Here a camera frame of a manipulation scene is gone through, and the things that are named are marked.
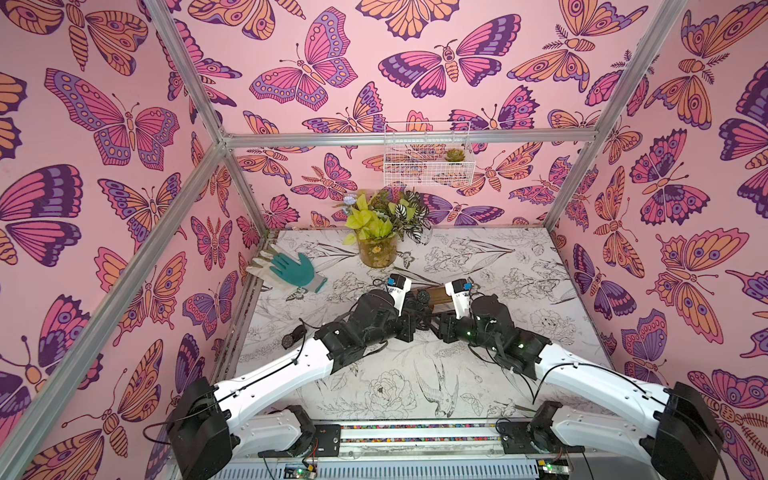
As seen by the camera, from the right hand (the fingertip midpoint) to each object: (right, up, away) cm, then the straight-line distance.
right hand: (428, 315), depth 76 cm
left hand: (-1, +1, -3) cm, 3 cm away
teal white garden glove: (-50, +12, +31) cm, 60 cm away
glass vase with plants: (-13, +27, +21) cm, 37 cm away
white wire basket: (+1, +48, +19) cm, 52 cm away
